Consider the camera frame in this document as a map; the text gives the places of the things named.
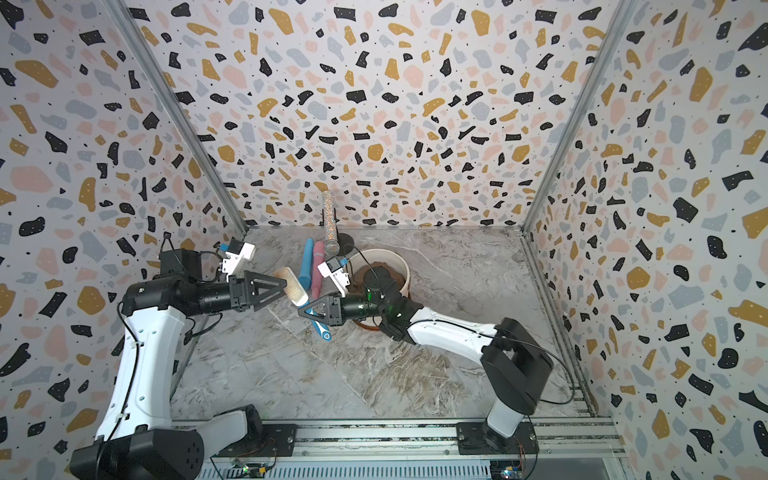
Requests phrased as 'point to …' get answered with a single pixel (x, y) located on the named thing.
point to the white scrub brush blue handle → (297, 295)
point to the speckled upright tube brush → (331, 244)
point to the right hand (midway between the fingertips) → (303, 317)
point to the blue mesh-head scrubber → (305, 275)
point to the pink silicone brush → (318, 259)
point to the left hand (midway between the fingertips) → (285, 291)
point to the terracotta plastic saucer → (366, 325)
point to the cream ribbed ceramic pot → (366, 257)
